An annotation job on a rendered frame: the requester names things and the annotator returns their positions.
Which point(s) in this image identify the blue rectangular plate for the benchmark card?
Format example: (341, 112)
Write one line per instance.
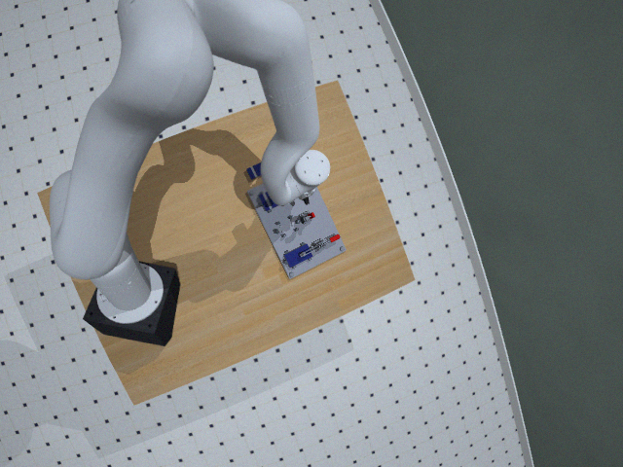
(293, 258)

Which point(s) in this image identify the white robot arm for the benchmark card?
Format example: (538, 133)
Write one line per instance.
(164, 74)

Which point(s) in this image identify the blue rectangular block with slot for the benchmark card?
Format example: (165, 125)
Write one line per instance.
(267, 202)
(254, 171)

